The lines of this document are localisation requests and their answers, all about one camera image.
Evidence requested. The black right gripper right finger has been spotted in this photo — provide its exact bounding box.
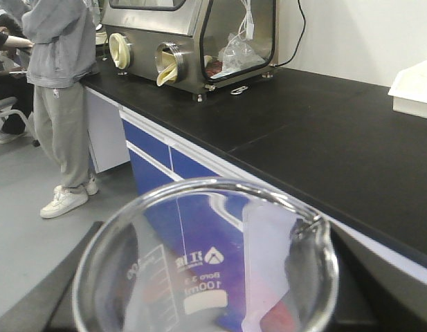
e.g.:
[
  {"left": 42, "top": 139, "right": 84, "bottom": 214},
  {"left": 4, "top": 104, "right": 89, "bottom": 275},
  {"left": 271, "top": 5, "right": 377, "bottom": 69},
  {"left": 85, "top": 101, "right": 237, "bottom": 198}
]
[{"left": 329, "top": 228, "right": 427, "bottom": 332}]

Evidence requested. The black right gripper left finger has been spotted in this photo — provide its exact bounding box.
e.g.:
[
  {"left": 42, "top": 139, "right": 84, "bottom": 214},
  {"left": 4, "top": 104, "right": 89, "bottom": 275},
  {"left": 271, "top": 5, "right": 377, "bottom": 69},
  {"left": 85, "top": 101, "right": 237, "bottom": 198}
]
[{"left": 0, "top": 221, "right": 105, "bottom": 332}]

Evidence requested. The small glass beaker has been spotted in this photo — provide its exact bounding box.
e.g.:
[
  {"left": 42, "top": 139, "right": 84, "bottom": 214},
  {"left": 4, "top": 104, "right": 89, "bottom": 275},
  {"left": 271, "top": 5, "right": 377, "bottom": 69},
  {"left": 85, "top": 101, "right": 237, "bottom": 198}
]
[{"left": 71, "top": 176, "right": 340, "bottom": 332}]

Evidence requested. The grey office chair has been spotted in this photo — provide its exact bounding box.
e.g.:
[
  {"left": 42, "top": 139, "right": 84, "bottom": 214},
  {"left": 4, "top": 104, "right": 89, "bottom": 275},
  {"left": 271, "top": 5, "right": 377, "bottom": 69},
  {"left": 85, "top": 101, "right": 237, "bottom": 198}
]
[{"left": 0, "top": 96, "right": 41, "bottom": 148}]

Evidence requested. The seated person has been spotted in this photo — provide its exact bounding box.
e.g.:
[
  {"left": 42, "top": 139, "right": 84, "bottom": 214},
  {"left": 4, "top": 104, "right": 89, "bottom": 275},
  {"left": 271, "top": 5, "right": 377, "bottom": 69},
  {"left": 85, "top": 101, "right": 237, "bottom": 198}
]
[{"left": 0, "top": 13, "right": 36, "bottom": 145}]

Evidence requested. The white plastic bin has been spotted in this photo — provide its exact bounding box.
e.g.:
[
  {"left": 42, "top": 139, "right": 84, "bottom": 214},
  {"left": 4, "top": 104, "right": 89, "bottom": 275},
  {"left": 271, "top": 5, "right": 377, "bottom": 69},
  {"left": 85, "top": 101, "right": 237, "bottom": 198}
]
[{"left": 388, "top": 57, "right": 427, "bottom": 121}]

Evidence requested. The standing person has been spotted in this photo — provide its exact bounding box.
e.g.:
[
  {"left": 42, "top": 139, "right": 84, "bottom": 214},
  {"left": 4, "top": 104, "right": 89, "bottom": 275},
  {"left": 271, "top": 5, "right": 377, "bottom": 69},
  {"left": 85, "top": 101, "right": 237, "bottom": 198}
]
[{"left": 0, "top": 0, "right": 100, "bottom": 219}]

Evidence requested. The pale rubber glove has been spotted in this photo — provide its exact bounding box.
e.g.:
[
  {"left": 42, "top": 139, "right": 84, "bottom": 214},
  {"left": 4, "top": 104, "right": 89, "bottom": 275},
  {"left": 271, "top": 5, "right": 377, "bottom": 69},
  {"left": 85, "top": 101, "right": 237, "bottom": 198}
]
[
  {"left": 156, "top": 48, "right": 181, "bottom": 86},
  {"left": 108, "top": 33, "right": 133, "bottom": 70}
]

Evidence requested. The steel glove box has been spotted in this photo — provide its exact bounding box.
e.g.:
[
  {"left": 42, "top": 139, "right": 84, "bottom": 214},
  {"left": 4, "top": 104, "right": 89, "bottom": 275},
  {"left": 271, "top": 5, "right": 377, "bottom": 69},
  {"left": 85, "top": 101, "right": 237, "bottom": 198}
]
[{"left": 99, "top": 0, "right": 280, "bottom": 102}]

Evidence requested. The clear plastic bag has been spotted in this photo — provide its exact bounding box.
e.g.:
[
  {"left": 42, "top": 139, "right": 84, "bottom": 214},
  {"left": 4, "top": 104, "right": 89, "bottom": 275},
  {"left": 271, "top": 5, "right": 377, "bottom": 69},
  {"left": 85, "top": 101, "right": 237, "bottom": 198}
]
[{"left": 218, "top": 33, "right": 268, "bottom": 72}]

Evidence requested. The black power cable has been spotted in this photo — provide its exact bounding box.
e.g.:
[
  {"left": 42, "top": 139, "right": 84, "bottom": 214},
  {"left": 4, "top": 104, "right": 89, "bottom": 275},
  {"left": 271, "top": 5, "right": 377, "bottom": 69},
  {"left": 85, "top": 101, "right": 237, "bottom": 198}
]
[{"left": 277, "top": 0, "right": 307, "bottom": 67}]

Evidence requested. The white cable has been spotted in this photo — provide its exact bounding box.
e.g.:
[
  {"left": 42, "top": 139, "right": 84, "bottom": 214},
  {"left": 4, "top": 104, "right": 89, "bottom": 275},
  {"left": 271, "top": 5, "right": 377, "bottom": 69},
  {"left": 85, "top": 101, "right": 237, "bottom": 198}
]
[{"left": 239, "top": 0, "right": 257, "bottom": 41}]

